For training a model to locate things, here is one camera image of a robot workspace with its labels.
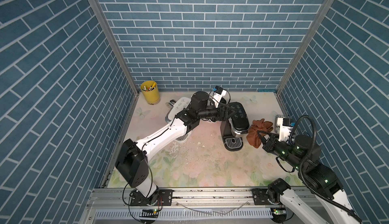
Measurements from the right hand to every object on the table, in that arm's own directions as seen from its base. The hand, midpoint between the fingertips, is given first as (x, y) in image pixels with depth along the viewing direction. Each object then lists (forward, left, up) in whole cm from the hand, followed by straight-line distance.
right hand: (259, 132), depth 64 cm
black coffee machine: (+7, +9, -7) cm, 13 cm away
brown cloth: (-2, +3, 0) cm, 4 cm away
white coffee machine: (+16, +42, -6) cm, 45 cm away
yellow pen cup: (+36, +63, -14) cm, 74 cm away
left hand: (+10, +9, +1) cm, 14 cm away
